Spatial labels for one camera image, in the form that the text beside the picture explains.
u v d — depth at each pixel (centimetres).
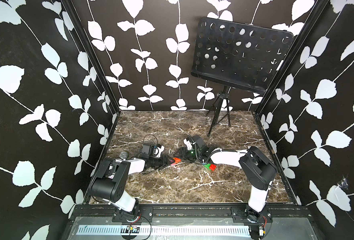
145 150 76
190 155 80
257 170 49
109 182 45
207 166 90
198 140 73
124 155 92
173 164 88
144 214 74
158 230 70
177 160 88
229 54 69
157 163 80
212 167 88
